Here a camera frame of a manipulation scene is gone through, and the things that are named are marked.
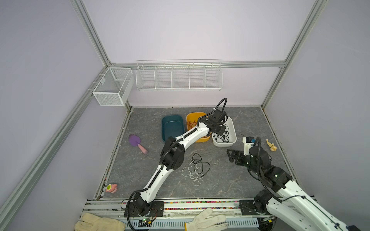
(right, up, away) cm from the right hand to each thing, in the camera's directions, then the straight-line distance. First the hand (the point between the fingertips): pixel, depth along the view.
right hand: (233, 152), depth 77 cm
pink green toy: (-66, -20, +1) cm, 69 cm away
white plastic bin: (+5, +5, +25) cm, 26 cm away
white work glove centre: (-17, -33, -6) cm, 38 cm away
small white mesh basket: (-78, +41, +25) cm, 92 cm away
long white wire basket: (-31, +49, +22) cm, 62 cm away
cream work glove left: (-73, -34, -6) cm, 81 cm away
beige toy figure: (+31, -1, +17) cm, 35 cm away
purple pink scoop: (-63, +2, +25) cm, 68 cm away
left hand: (-2, +10, +17) cm, 20 cm away
